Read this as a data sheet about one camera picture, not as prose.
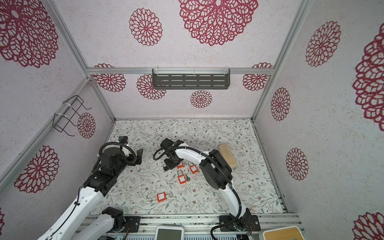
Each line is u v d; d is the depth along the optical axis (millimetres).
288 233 675
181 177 880
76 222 428
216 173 540
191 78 947
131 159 674
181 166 925
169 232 685
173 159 795
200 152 574
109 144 538
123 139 624
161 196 816
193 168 920
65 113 759
